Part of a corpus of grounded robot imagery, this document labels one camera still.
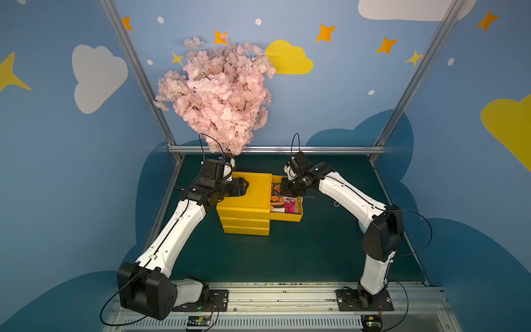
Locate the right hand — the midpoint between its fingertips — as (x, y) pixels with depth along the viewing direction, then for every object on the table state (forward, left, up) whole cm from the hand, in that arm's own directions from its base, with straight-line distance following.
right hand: (282, 190), depth 85 cm
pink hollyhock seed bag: (-5, -4, -2) cm, 7 cm away
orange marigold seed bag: (-6, +2, -1) cm, 7 cm away
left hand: (-2, +16, +7) cm, 18 cm away
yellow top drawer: (-12, -1, +1) cm, 13 cm away
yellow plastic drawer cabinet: (-12, +12, +1) cm, 17 cm away
